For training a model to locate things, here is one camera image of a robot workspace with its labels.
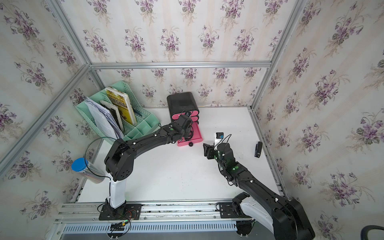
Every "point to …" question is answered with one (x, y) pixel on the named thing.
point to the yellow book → (122, 100)
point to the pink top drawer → (193, 113)
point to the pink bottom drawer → (197, 136)
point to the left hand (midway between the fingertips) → (186, 127)
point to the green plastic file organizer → (115, 113)
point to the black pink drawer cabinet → (182, 104)
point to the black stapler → (258, 149)
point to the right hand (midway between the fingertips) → (210, 144)
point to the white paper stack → (103, 120)
